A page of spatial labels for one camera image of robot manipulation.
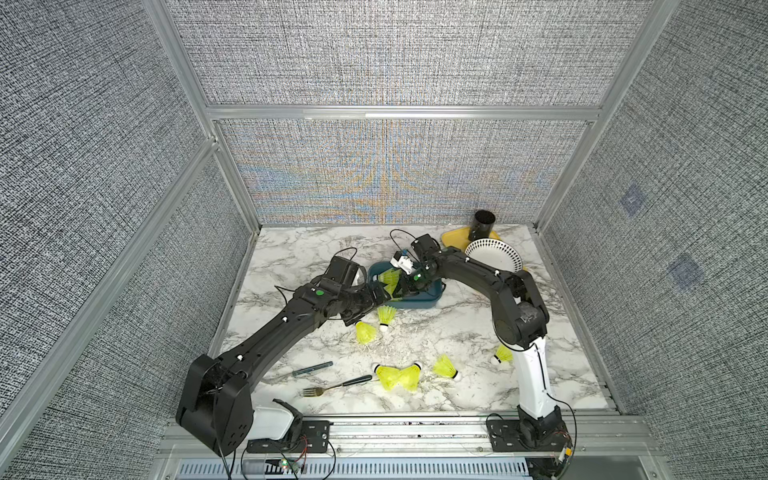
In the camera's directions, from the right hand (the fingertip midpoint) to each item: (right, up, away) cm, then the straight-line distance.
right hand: (393, 287), depth 94 cm
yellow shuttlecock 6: (-3, -23, -11) cm, 26 cm away
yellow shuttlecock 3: (-1, 0, +1) cm, 1 cm away
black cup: (+33, +21, +15) cm, 42 cm away
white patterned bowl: (+38, +11, +15) cm, 43 cm away
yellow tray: (+48, +5, +14) cm, 50 cm away
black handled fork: (-21, -26, -15) cm, 37 cm away
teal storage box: (+10, -3, -5) cm, 12 cm away
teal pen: (-23, -22, -11) cm, 34 cm away
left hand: (-2, -2, -14) cm, 15 cm away
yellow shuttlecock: (-2, -8, -2) cm, 9 cm away
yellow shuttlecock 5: (+14, -21, -12) cm, 28 cm away
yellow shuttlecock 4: (-9, -14, -3) cm, 17 cm away
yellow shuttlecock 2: (-1, +2, +3) cm, 4 cm away
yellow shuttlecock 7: (+4, -23, -12) cm, 27 cm away
